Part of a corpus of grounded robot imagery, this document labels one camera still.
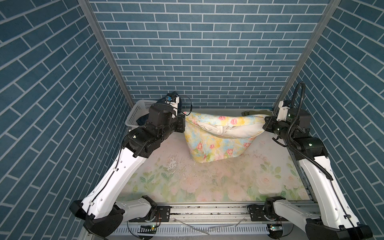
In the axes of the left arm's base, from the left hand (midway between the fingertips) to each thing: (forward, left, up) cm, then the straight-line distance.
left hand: (184, 115), depth 64 cm
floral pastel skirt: (-1, -15, -16) cm, 22 cm away
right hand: (+2, -37, -2) cm, 38 cm away
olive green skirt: (+37, -59, -36) cm, 78 cm away
